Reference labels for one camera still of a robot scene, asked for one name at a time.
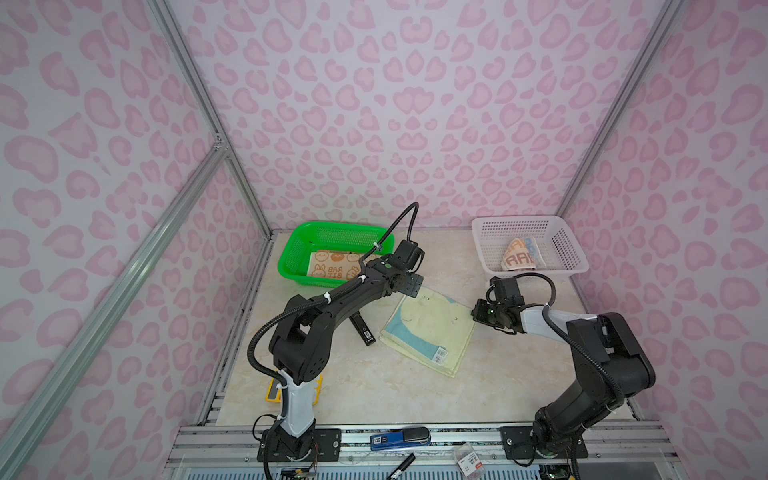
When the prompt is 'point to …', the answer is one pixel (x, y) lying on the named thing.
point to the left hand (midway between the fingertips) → (410, 276)
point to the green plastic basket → (309, 237)
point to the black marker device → (363, 329)
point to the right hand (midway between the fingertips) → (471, 308)
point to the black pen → (402, 467)
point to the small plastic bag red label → (468, 460)
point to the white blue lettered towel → (523, 254)
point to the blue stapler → (409, 437)
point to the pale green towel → (432, 327)
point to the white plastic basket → (558, 246)
